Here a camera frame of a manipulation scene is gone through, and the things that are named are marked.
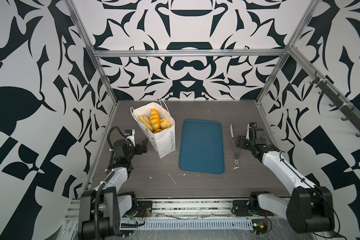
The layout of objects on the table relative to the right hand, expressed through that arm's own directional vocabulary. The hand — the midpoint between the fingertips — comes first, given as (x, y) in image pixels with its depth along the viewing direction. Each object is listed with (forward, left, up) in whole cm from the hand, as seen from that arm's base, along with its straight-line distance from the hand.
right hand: (245, 138), depth 87 cm
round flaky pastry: (+5, +46, +9) cm, 47 cm away
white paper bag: (-6, +45, +8) cm, 46 cm away
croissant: (+6, +51, +10) cm, 53 cm away
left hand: (+1, +62, +1) cm, 62 cm away
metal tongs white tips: (-7, +4, -10) cm, 13 cm away
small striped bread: (+5, +56, +10) cm, 57 cm away
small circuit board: (-40, +1, -12) cm, 42 cm away
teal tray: (-2, +24, -9) cm, 26 cm away
